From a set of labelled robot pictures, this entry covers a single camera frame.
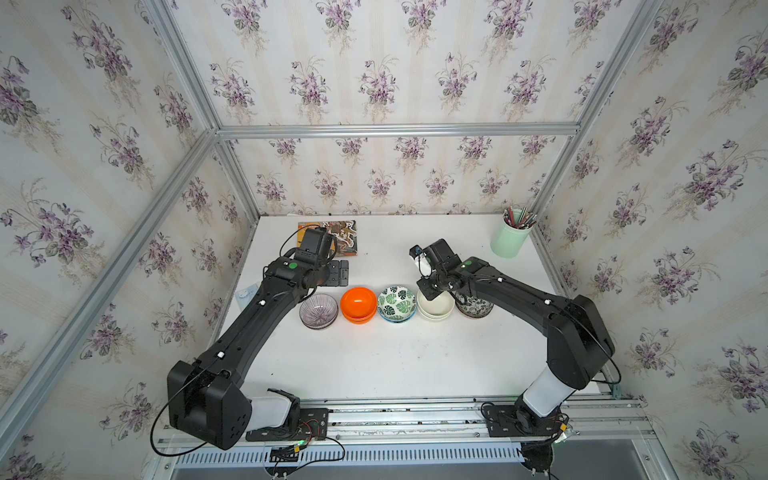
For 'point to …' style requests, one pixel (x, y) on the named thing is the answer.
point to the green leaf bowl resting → (396, 315)
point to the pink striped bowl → (318, 311)
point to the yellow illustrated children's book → (344, 232)
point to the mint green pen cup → (512, 230)
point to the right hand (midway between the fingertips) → (427, 282)
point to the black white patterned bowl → (472, 306)
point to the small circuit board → (288, 453)
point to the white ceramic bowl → (436, 309)
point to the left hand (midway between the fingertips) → (334, 272)
